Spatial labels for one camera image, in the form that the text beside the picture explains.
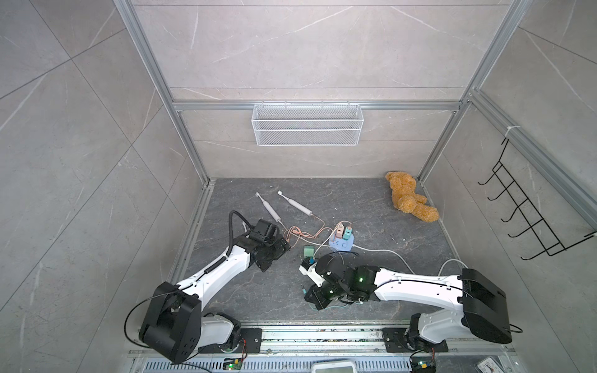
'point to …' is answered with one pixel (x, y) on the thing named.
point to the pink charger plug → (340, 231)
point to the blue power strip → (340, 244)
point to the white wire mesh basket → (307, 124)
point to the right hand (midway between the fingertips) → (308, 300)
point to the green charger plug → (308, 251)
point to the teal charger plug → (347, 233)
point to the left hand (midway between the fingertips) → (287, 248)
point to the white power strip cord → (404, 260)
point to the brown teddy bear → (403, 188)
